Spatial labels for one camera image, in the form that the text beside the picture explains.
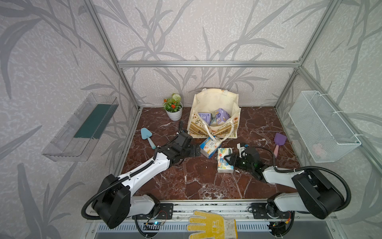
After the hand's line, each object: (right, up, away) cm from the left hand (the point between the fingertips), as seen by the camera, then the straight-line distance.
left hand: (194, 149), depth 84 cm
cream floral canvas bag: (+13, +21, +17) cm, 30 cm away
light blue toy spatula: (-35, +7, +20) cm, 41 cm away
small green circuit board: (-20, -35, -12) cm, 42 cm away
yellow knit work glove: (+11, -33, -14) cm, 38 cm away
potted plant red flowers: (-15, +26, +18) cm, 35 cm away
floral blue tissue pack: (+8, +1, +6) cm, 10 cm away
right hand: (+19, -6, +5) cm, 20 cm away
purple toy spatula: (+58, +4, +16) cm, 60 cm away
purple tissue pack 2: (+17, +20, +10) cm, 28 cm away
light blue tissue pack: (+12, +17, +14) cm, 25 cm away
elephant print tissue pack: (+16, -9, 0) cm, 18 cm away
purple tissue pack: (+7, +19, +12) cm, 24 cm away
